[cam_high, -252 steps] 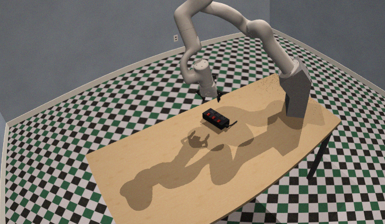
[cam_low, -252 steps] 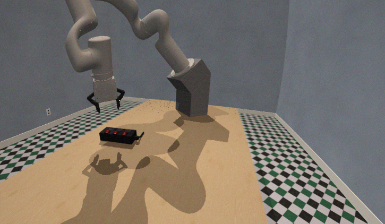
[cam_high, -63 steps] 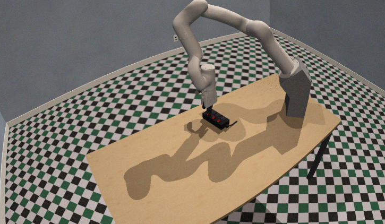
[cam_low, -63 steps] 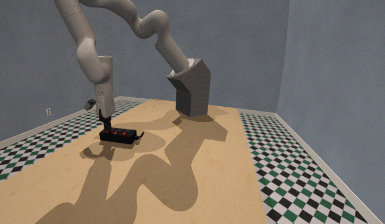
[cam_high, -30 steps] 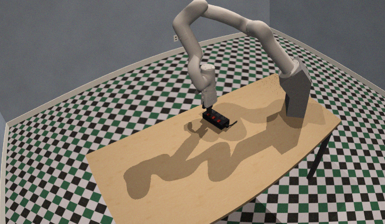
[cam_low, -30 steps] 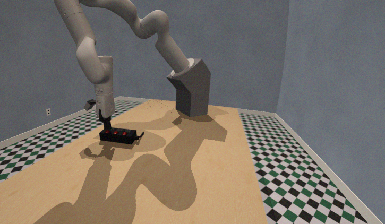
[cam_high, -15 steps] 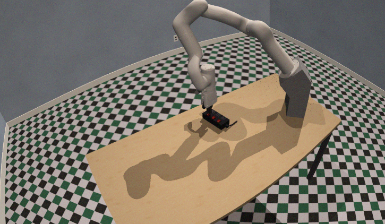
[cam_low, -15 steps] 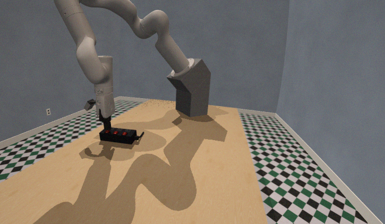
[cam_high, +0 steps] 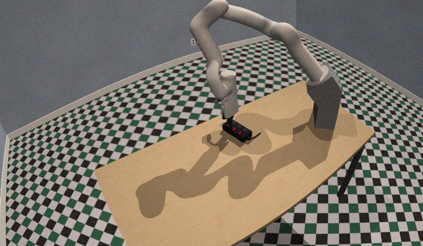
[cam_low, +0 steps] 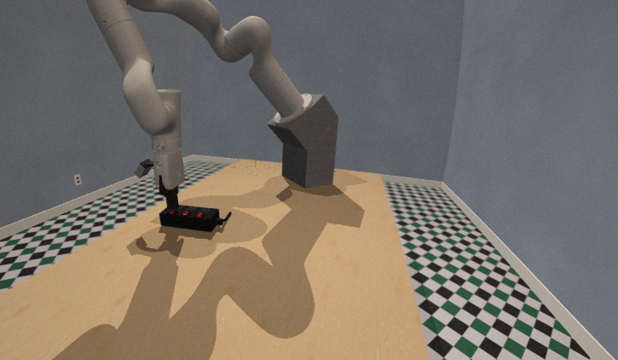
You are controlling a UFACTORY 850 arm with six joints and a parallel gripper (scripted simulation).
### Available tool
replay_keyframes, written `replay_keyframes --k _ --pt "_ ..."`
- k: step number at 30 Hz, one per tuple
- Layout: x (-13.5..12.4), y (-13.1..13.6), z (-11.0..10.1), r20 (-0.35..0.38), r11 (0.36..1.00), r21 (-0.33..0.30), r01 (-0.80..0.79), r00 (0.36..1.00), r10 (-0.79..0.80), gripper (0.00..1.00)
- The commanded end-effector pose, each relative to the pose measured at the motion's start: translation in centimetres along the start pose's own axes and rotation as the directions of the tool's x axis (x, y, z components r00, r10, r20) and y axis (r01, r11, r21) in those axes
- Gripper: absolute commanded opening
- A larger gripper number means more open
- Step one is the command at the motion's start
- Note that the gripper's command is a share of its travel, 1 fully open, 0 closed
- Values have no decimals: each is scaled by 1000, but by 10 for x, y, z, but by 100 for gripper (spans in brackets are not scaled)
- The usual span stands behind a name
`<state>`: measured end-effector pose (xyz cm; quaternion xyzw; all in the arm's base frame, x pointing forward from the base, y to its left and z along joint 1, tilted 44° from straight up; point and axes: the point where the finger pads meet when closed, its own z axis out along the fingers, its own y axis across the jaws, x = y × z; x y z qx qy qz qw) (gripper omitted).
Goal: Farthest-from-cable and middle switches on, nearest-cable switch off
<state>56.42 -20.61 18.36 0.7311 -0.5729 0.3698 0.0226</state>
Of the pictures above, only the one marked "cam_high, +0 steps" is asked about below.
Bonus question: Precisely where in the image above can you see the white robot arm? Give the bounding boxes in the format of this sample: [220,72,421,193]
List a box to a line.
[190,0,328,104]

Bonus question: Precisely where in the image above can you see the black power strip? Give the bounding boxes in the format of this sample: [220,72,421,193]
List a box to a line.
[222,120,261,143]

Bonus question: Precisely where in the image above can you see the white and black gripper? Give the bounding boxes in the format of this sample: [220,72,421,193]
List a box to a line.
[221,99,239,125]

